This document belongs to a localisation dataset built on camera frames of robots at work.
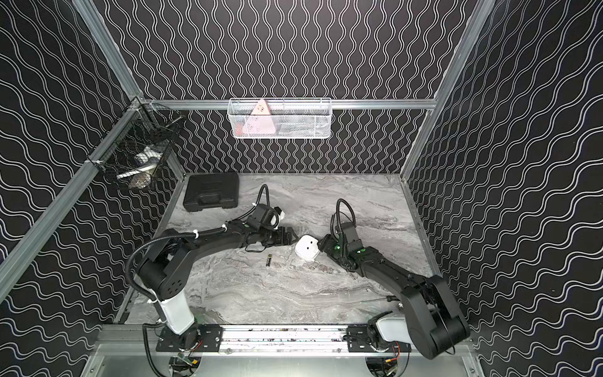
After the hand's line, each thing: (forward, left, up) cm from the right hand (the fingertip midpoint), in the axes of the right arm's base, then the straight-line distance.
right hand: (323, 245), depth 89 cm
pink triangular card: (+36, +24, +31) cm, 53 cm away
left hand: (+3, +12, +2) cm, 13 cm away
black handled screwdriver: (-17, -23, -6) cm, 29 cm away
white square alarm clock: (0, +6, -2) cm, 6 cm away
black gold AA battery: (-2, +21, -5) cm, 21 cm away
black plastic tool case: (+27, +50, +1) cm, 56 cm away
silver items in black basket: (+20, +66, +24) cm, 73 cm away
